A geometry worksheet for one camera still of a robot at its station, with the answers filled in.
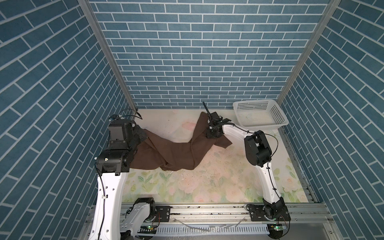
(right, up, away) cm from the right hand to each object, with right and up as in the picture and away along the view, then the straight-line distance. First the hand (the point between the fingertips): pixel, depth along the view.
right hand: (207, 134), depth 104 cm
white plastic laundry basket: (+43, +14, +15) cm, 48 cm away
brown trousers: (-29, -6, -27) cm, 40 cm away
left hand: (-32, +6, -38) cm, 50 cm away
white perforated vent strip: (0, -42, -35) cm, 55 cm away
